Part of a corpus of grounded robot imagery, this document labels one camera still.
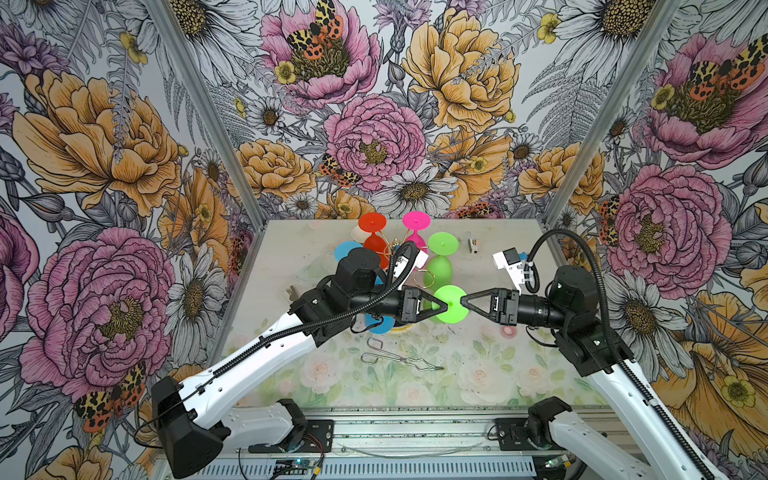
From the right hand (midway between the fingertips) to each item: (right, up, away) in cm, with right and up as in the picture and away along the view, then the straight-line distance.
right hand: (465, 313), depth 60 cm
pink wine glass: (-8, +20, +21) cm, 30 cm away
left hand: (-5, -1, 0) cm, 5 cm away
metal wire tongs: (-20, -18, +28) cm, 39 cm away
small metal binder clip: (+15, +13, +52) cm, 56 cm away
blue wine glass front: (-15, -2, -2) cm, 15 cm away
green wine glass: (-2, +8, +21) cm, 23 cm away
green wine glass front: (-2, +4, +1) cm, 4 cm away
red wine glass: (-19, +20, +20) cm, 34 cm away
